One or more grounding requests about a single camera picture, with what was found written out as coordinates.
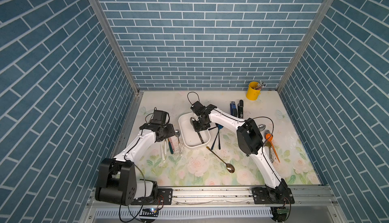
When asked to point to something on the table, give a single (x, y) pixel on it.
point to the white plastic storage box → (190, 138)
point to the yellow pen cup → (254, 90)
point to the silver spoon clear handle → (177, 133)
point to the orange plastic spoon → (269, 137)
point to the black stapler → (240, 109)
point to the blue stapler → (233, 109)
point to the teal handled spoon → (261, 127)
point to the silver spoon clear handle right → (272, 155)
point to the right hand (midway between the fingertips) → (196, 130)
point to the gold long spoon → (230, 168)
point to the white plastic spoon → (162, 155)
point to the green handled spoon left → (171, 151)
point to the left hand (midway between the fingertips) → (174, 131)
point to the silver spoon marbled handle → (192, 119)
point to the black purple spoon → (212, 145)
